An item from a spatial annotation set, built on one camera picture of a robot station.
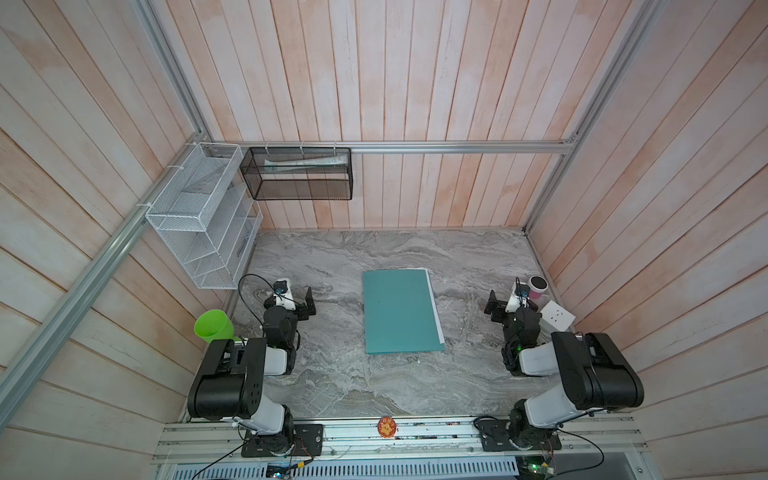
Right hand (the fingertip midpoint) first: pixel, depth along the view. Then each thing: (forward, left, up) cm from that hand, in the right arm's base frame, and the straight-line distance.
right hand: (508, 292), depth 92 cm
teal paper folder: (-4, +34, -8) cm, 35 cm away
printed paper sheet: (0, +22, -8) cm, 24 cm away
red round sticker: (-37, +38, -8) cm, 53 cm away
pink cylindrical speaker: (+6, -12, -4) cm, 14 cm away
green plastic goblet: (-17, +84, +8) cm, 86 cm away
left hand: (-2, +66, +1) cm, 66 cm away
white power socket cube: (-6, -14, -5) cm, 16 cm away
